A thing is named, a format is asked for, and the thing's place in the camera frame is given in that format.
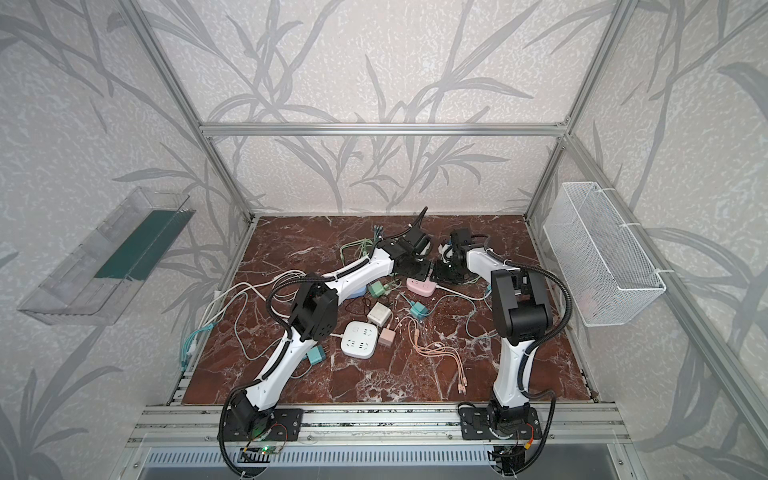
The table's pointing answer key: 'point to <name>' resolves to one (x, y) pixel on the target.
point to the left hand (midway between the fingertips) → (429, 265)
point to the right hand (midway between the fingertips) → (436, 269)
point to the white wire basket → (608, 277)
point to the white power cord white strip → (222, 297)
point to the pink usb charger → (386, 337)
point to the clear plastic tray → (94, 287)
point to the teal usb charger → (316, 354)
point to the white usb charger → (379, 314)
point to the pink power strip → (419, 287)
